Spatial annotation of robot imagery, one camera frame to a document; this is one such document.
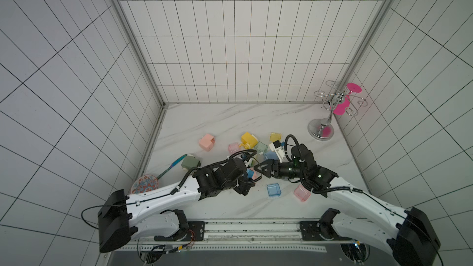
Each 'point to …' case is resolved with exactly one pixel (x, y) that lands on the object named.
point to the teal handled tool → (173, 164)
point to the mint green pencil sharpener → (257, 159)
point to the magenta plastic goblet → (342, 107)
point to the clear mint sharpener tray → (261, 146)
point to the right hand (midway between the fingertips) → (257, 165)
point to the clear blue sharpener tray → (273, 189)
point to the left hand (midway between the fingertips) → (240, 180)
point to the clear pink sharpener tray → (233, 148)
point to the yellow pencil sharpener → (249, 141)
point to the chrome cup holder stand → (322, 129)
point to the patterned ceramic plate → (145, 183)
